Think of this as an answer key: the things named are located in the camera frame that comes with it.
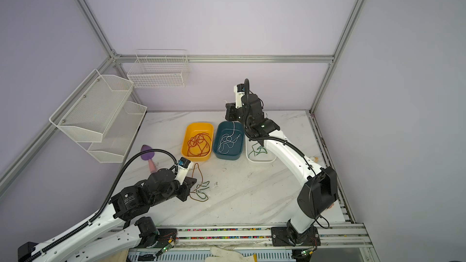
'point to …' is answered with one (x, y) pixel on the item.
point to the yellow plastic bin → (192, 129)
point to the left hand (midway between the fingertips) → (193, 182)
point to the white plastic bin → (262, 157)
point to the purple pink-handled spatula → (148, 156)
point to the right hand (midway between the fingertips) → (224, 103)
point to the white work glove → (223, 255)
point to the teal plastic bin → (221, 127)
